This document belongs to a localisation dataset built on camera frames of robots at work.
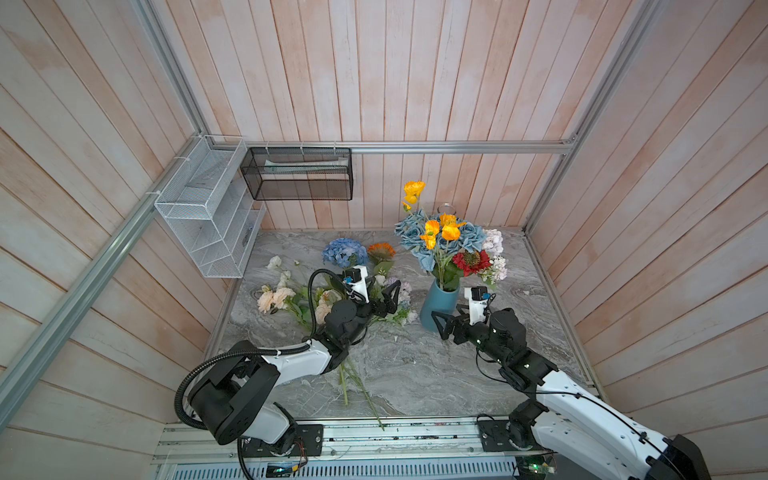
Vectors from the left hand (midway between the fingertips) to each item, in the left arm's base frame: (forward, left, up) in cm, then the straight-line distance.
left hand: (389, 285), depth 80 cm
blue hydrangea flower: (+19, +14, -8) cm, 25 cm away
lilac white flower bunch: (+2, -24, +15) cm, 29 cm away
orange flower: (+25, +1, -15) cm, 29 cm away
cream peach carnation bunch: (+5, +37, -15) cm, 40 cm away
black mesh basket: (+44, +31, +5) cm, 54 cm away
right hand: (-6, -15, -3) cm, 16 cm away
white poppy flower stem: (+18, +39, -13) cm, 45 cm away
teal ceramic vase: (-3, -13, -3) cm, 14 cm away
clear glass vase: (+40, -23, -8) cm, 47 cm away
